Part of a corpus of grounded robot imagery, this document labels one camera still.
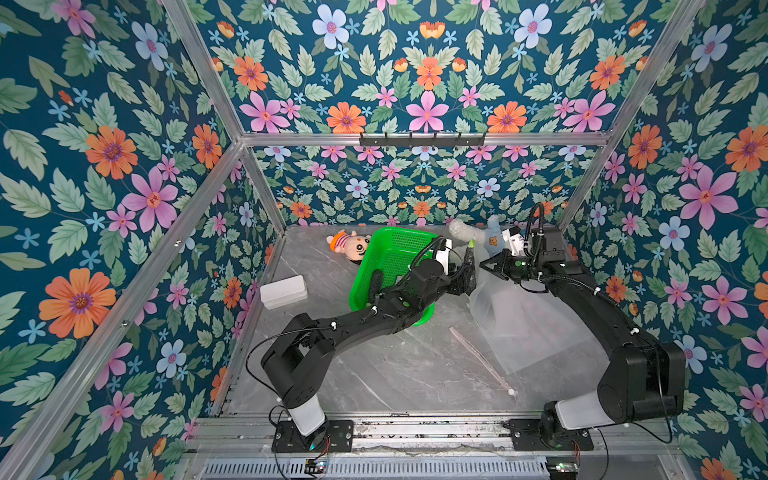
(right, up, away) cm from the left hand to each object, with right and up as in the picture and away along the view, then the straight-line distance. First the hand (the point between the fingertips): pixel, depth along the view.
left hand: (470, 264), depth 78 cm
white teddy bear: (+13, +9, +26) cm, 31 cm away
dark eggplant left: (-27, -8, +20) cm, 35 cm away
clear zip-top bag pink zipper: (+7, -30, +7) cm, 31 cm away
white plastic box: (-57, -10, +18) cm, 60 cm away
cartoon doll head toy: (-35, +6, +25) cm, 44 cm away
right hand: (+6, +1, +4) cm, 8 cm away
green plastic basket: (-22, +4, +30) cm, 37 cm away
